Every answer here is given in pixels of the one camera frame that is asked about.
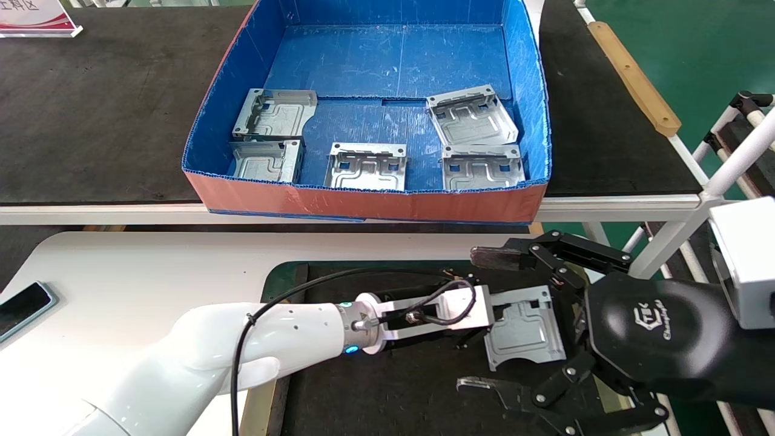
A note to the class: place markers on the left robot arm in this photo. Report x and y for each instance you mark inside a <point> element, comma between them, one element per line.
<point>200,357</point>

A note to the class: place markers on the black pipe clamp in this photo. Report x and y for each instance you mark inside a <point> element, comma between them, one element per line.
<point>713,142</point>
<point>751,102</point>

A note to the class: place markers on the black rack shelf mat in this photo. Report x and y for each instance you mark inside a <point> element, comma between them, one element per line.
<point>764,175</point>

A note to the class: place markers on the red and white sign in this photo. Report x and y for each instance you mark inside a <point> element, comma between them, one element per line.
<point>36,15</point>

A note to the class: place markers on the tan plastic strip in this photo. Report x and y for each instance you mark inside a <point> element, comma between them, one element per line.
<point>263,412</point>

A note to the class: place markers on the blue corrugated box orange outside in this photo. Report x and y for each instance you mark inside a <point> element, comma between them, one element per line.
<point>387,54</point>

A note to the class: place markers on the long tan edge strip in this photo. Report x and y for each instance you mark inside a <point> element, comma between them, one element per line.
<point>636,79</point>

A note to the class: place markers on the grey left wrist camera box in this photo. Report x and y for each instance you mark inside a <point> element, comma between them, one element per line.
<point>478,309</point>

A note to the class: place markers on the black smartphone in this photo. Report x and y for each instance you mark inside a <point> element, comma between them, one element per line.
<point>21,309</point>

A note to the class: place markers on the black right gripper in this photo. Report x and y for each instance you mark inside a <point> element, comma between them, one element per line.
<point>660,333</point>

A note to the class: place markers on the small wooden block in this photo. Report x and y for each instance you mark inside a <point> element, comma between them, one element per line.
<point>103,228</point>
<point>536,229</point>

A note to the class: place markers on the white pipe rack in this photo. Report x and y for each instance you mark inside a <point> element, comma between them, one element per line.
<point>742,157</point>

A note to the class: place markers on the white metal table frame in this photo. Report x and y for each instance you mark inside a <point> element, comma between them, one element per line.
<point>91,213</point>

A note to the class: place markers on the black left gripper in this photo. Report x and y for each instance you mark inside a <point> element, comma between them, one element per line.
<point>436,340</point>

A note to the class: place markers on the black work mat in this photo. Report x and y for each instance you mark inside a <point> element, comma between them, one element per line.
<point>393,399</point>

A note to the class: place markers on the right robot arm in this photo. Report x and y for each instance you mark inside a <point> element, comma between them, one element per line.
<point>760,369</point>

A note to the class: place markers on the stamped metal bracket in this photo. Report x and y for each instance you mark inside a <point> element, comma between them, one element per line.
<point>472,118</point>
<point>366,169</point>
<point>263,162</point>
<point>278,115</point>
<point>524,330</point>
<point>481,169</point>

